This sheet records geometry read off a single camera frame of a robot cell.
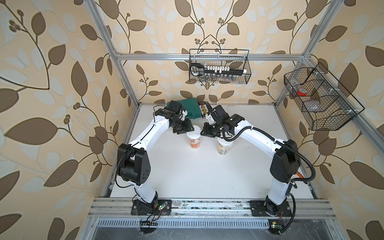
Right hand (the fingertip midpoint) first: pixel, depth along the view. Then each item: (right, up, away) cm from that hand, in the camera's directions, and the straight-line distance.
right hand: (201, 134), depth 84 cm
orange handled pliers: (+57, -24, 0) cm, 61 cm away
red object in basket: (+55, +24, -4) cm, 60 cm away
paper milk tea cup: (+12, -10, +2) cm, 16 cm away
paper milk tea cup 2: (-4, -6, +4) cm, 8 cm away
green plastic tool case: (-7, +19, +32) cm, 38 cm away
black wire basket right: (+62, +16, -12) cm, 65 cm away
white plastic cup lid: (+12, -4, -4) cm, 14 cm away
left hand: (-7, +3, 0) cm, 7 cm away
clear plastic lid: (-3, 0, -2) cm, 4 cm away
